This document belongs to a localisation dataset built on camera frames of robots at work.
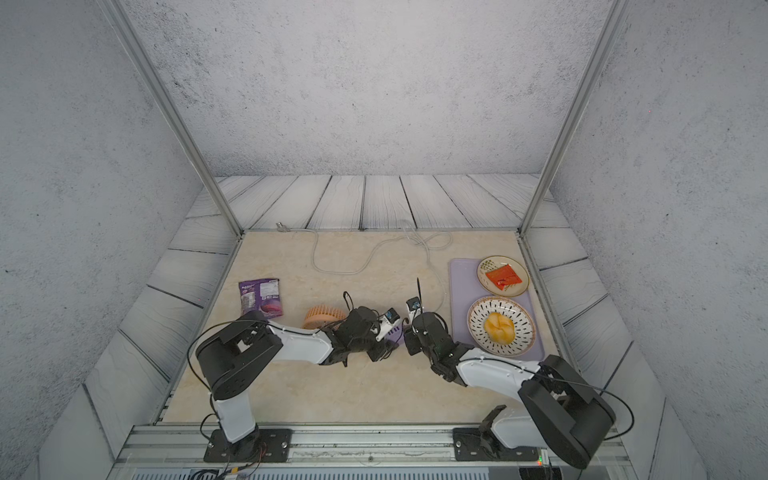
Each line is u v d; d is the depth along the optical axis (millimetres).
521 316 936
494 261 1074
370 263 1111
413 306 770
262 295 988
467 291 1046
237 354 501
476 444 724
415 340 790
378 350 809
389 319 807
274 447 731
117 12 697
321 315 827
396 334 826
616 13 702
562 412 421
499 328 895
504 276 1036
